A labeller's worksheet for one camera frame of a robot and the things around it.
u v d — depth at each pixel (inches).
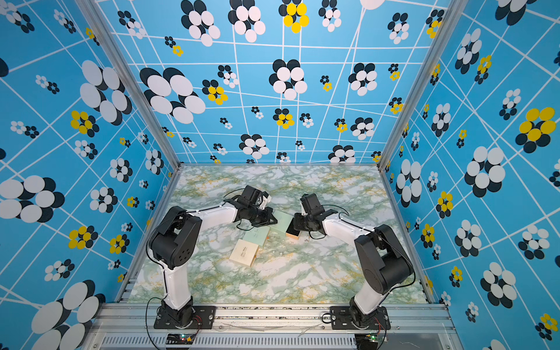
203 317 29.1
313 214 28.0
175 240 20.2
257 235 35.8
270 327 28.5
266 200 35.8
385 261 18.0
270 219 34.2
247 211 30.3
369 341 27.4
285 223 36.7
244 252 33.8
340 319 28.5
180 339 28.4
